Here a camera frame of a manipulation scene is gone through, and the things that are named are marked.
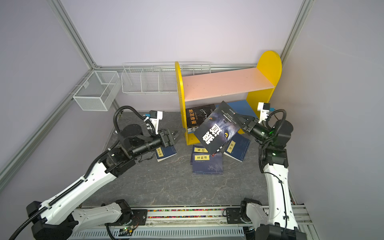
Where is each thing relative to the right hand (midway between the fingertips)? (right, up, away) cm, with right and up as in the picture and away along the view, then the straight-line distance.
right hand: (233, 117), depth 62 cm
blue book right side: (+11, -18, +35) cm, 41 cm away
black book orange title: (-17, +2, +29) cm, 33 cm away
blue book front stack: (-10, -27, +28) cm, 40 cm away
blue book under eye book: (-37, -21, +33) cm, 54 cm away
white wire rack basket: (-42, +28, +36) cm, 62 cm away
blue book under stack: (-16, -19, +34) cm, 42 cm away
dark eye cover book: (-6, -5, +3) cm, 8 cm away
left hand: (-22, -7, -3) cm, 23 cm away
